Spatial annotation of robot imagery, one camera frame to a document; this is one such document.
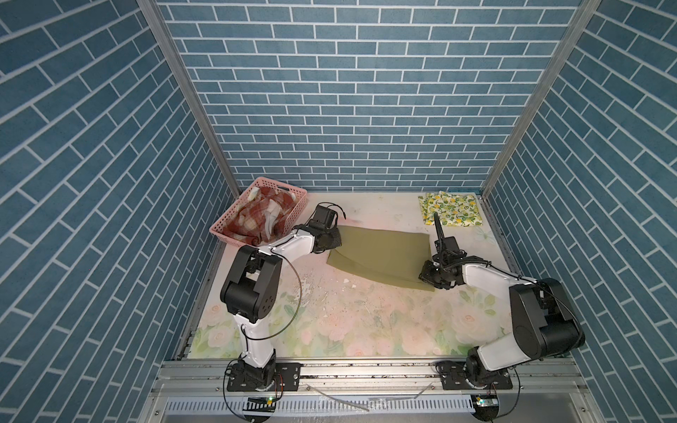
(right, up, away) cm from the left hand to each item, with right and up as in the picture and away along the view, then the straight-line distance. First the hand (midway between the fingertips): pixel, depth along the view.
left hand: (337, 239), depth 98 cm
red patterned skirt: (-31, +8, +4) cm, 32 cm away
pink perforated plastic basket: (-20, +5, +5) cm, 21 cm away
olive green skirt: (+23, -7, +1) cm, 24 cm away
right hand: (+30, -12, -4) cm, 33 cm away
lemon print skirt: (+51, +11, +15) cm, 54 cm away
